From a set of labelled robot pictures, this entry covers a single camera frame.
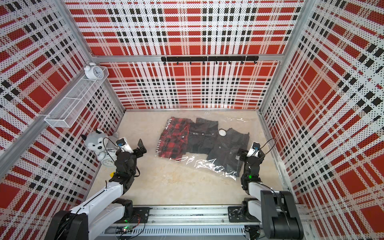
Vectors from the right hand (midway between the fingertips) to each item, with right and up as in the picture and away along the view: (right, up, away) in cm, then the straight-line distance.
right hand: (252, 145), depth 86 cm
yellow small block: (-83, -17, 0) cm, 85 cm away
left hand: (-67, +2, -2) cm, 67 cm away
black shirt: (-30, +6, +18) cm, 35 cm away
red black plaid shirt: (-49, +1, +12) cm, 51 cm away
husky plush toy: (-87, +2, -5) cm, 87 cm away
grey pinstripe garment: (-13, -3, +10) cm, 17 cm away
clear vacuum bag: (0, +14, +25) cm, 29 cm away
